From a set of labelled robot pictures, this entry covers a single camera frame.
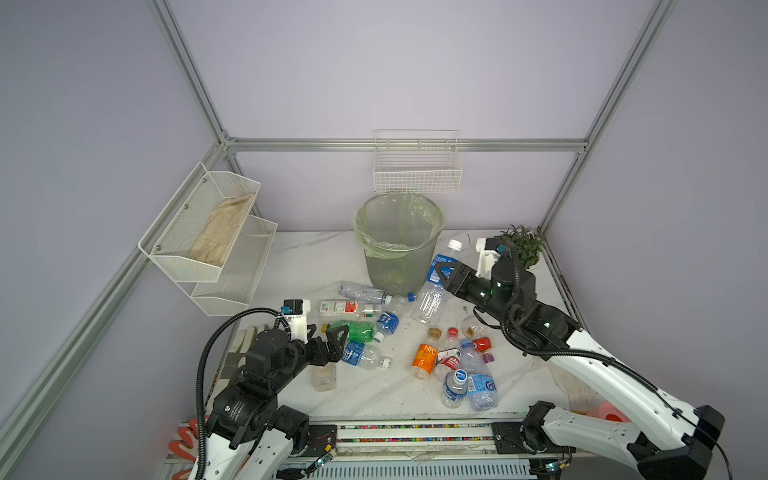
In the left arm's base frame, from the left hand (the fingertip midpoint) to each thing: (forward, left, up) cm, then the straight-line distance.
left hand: (330, 331), depth 68 cm
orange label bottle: (+1, -24, -17) cm, 29 cm away
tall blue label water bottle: (+2, -22, +7) cm, 24 cm away
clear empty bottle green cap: (-5, +4, -18) cm, 19 cm away
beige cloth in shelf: (+26, +32, +7) cm, 42 cm away
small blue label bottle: (+11, -13, -17) cm, 24 cm away
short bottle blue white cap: (-9, -30, -10) cm, 33 cm away
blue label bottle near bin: (+19, -17, -17) cm, 31 cm away
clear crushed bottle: (+25, -5, -21) cm, 33 cm away
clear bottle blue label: (+3, -6, -23) cm, 24 cm away
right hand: (+10, -25, +11) cm, 29 cm away
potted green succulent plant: (+30, -56, -3) cm, 64 cm away
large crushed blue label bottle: (-7, -39, -18) cm, 43 cm away
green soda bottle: (+9, -4, -19) cm, 21 cm away
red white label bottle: (+2, -31, -18) cm, 36 cm away
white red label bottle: (+16, -1, -17) cm, 23 cm away
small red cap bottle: (+5, -41, -18) cm, 45 cm away
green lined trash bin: (+42, -16, -9) cm, 46 cm away
